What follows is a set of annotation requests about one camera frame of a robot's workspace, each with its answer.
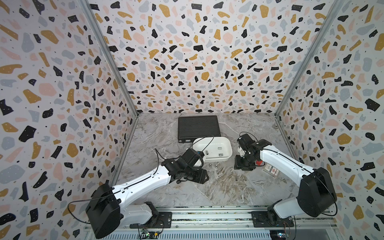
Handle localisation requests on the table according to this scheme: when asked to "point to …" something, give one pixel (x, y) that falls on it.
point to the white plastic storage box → (215, 148)
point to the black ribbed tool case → (190, 128)
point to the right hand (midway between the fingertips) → (236, 167)
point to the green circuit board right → (280, 235)
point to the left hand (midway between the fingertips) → (207, 177)
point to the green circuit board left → (145, 234)
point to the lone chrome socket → (221, 155)
